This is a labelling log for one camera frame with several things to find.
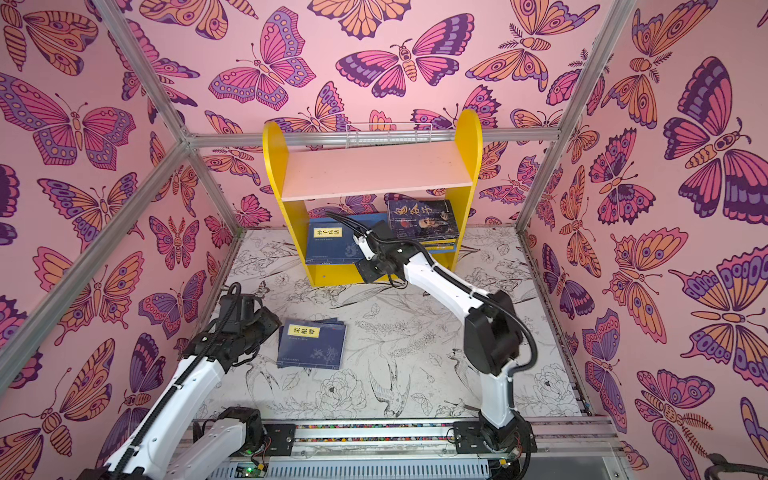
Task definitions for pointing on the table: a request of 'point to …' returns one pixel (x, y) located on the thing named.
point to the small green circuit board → (250, 470)
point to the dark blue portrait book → (422, 219)
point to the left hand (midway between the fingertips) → (275, 317)
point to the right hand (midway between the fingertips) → (368, 261)
